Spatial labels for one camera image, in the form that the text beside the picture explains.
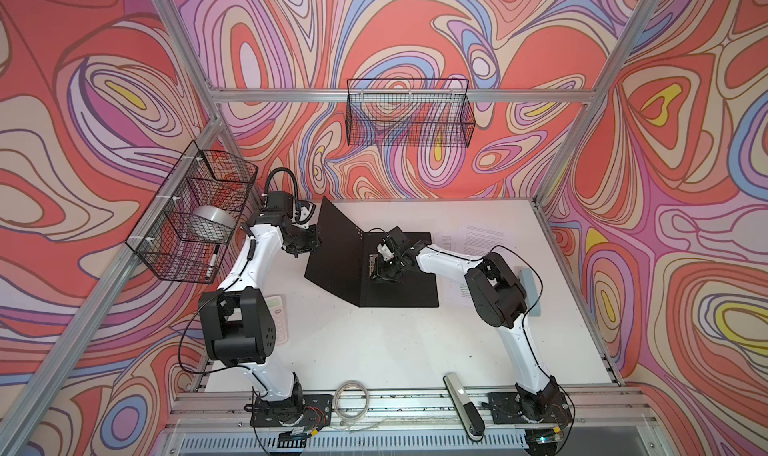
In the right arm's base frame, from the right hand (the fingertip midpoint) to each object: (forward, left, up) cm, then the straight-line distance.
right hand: (374, 283), depth 96 cm
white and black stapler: (-38, -23, +4) cm, 44 cm away
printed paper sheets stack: (+17, -36, -1) cm, 40 cm away
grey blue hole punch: (-5, -49, +4) cm, 49 cm away
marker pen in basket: (-7, +39, +25) cm, 47 cm away
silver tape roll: (+1, +38, +32) cm, 50 cm away
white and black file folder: (+8, +11, 0) cm, 14 cm away
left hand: (+6, +14, +16) cm, 22 cm away
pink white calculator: (-8, +29, +2) cm, 30 cm away
